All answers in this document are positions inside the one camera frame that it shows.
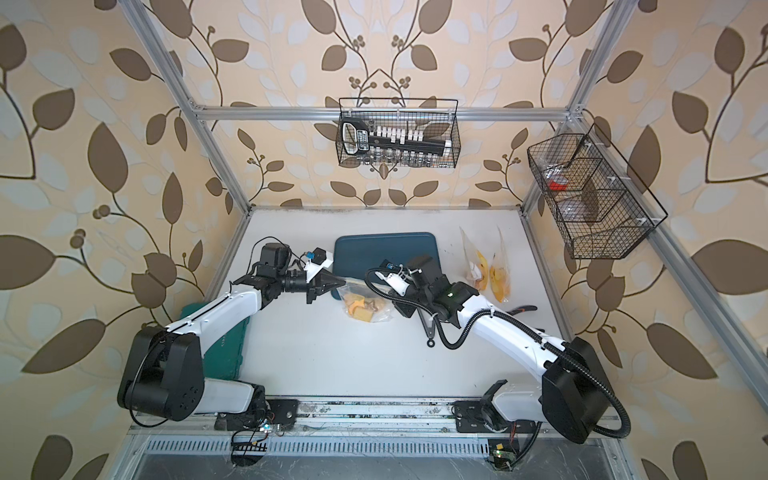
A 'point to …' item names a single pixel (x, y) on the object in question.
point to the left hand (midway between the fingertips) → (337, 277)
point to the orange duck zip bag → (477, 263)
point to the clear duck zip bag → (500, 271)
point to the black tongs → (428, 322)
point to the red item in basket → (557, 186)
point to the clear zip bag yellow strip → (363, 303)
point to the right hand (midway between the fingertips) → (393, 290)
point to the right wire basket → (602, 209)
